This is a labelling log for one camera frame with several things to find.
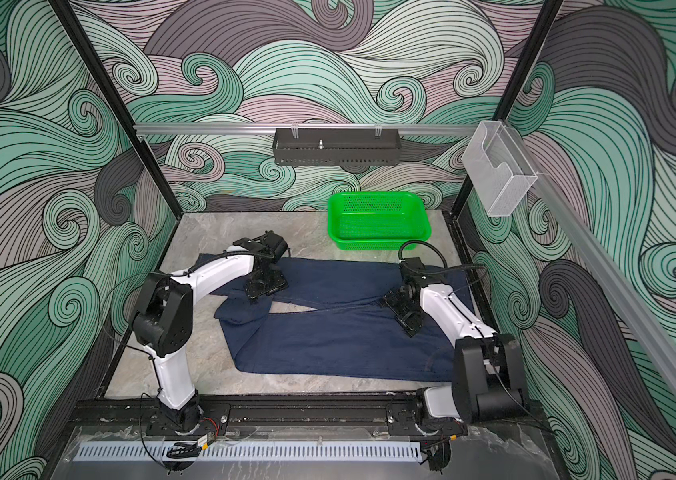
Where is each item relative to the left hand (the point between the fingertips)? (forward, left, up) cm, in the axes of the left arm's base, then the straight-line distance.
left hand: (277, 291), depth 91 cm
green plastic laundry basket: (+36, -35, -5) cm, 51 cm away
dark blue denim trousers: (-6, -17, -7) cm, 20 cm away
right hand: (-7, -35, 0) cm, 35 cm away
